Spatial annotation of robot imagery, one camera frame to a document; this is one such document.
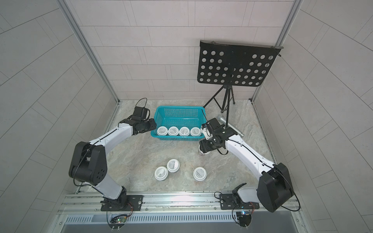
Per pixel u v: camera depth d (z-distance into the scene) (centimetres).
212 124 63
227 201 71
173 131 91
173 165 77
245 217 68
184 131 91
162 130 91
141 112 71
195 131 91
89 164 44
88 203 72
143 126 74
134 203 71
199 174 75
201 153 79
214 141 58
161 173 76
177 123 105
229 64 75
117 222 64
